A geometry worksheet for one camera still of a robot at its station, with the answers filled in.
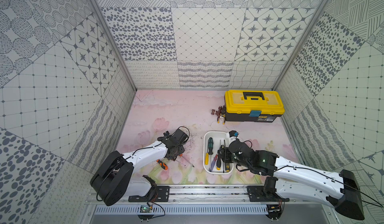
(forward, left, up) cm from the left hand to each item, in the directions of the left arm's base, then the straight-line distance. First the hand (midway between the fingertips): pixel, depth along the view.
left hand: (180, 148), depth 87 cm
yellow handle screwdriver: (-4, -16, -2) cm, 16 cm away
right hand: (-6, -22, +9) cm, 25 cm away
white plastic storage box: (+8, -23, -2) cm, 25 cm away
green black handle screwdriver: (+2, -18, 0) cm, 18 cm away
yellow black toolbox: (+21, -44, +14) cm, 51 cm away
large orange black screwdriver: (-4, -1, -2) cm, 4 cm away
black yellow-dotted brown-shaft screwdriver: (-9, -27, -1) cm, 28 cm away
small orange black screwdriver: (-10, +9, -1) cm, 13 cm away
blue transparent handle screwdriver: (-7, -19, -3) cm, 21 cm away
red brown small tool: (+27, -21, 0) cm, 34 cm away
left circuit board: (-29, +15, -4) cm, 33 cm away
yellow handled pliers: (+27, -26, -1) cm, 37 cm away
